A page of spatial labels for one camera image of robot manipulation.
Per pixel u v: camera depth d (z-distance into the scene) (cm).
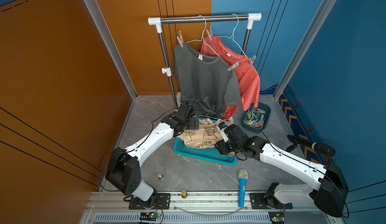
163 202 74
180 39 76
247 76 68
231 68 66
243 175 78
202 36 66
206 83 81
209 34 77
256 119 103
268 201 66
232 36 66
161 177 79
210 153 89
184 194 71
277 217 71
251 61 62
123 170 42
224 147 70
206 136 90
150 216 70
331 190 39
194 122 76
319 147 59
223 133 63
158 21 61
